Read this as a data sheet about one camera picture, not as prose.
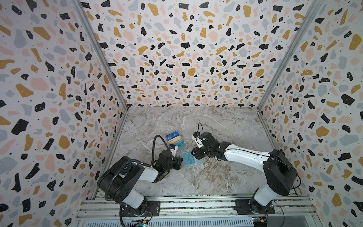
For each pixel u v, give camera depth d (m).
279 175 0.45
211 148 0.68
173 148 0.83
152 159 0.66
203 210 0.73
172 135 0.97
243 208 0.74
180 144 0.95
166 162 0.73
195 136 0.79
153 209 0.73
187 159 0.91
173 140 0.95
